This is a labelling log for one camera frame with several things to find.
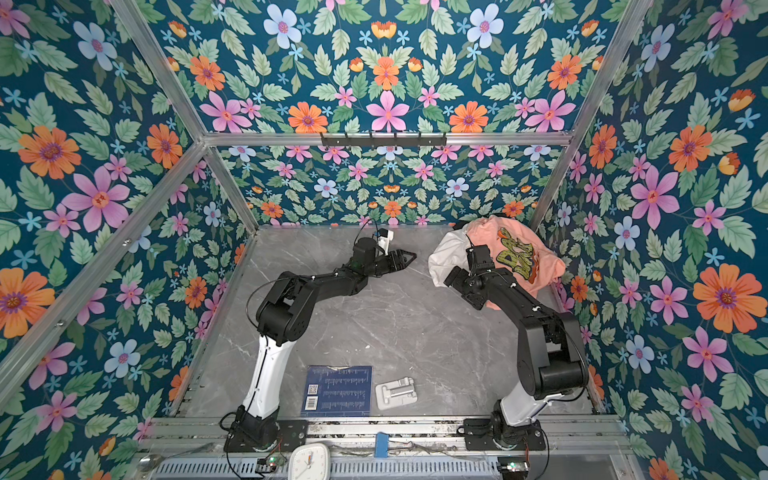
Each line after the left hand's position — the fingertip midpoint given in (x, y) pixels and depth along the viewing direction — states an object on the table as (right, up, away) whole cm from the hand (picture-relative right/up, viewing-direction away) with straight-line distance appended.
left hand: (416, 249), depth 95 cm
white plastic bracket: (-6, -39, -16) cm, 43 cm away
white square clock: (-26, -50, -27) cm, 62 cm away
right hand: (+13, -11, -2) cm, 17 cm away
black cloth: (+18, +10, +23) cm, 31 cm away
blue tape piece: (-9, -49, -22) cm, 55 cm away
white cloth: (+14, 0, +15) cm, 20 cm away
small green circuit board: (-37, -52, -24) cm, 68 cm away
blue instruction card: (-24, -39, -15) cm, 48 cm away
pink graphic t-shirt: (+36, +1, +11) cm, 38 cm away
